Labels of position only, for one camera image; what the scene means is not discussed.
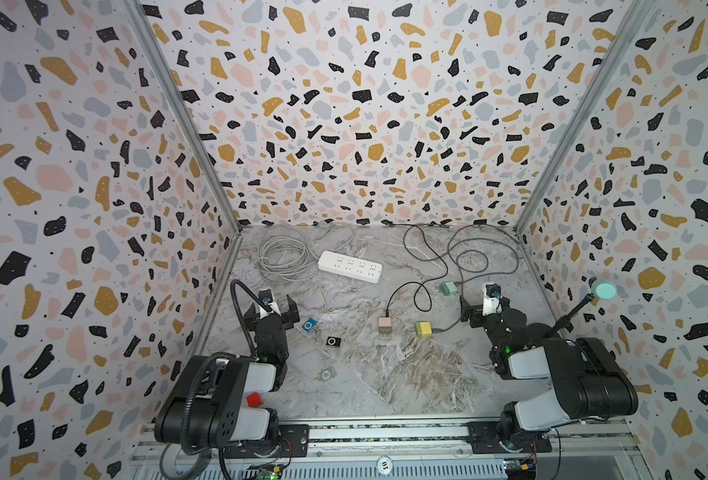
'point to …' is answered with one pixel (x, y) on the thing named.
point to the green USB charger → (448, 288)
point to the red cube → (254, 400)
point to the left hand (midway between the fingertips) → (278, 299)
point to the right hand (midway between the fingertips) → (485, 294)
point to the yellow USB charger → (423, 328)
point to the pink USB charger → (385, 325)
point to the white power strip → (351, 266)
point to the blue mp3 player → (309, 325)
